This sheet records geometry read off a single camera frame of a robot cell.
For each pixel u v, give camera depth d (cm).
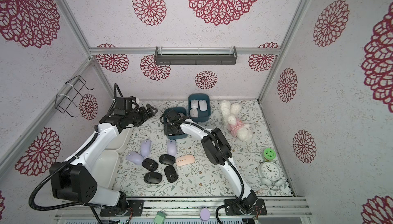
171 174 82
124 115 63
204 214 65
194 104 115
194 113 109
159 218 70
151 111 75
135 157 88
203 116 111
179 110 107
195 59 87
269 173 81
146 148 94
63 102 73
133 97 76
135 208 74
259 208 73
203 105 116
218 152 59
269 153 87
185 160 88
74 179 42
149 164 85
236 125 93
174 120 79
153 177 81
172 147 92
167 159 88
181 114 107
